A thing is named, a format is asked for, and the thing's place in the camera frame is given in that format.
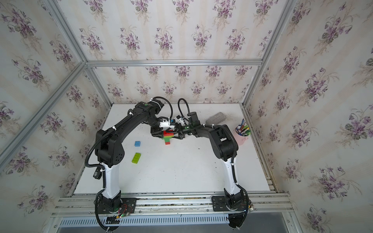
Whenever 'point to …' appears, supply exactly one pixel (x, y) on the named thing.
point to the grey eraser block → (215, 119)
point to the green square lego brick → (167, 139)
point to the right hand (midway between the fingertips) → (171, 135)
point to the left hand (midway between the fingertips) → (161, 130)
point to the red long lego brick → (166, 134)
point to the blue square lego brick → (137, 143)
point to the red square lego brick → (167, 142)
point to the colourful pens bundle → (243, 129)
